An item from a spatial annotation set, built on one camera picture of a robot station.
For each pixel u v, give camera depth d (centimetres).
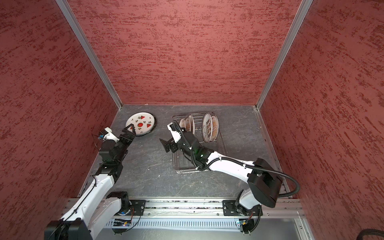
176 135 64
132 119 107
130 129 72
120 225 72
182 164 89
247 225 71
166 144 66
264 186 43
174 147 67
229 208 74
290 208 76
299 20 76
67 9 71
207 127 97
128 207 72
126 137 70
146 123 106
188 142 53
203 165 58
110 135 70
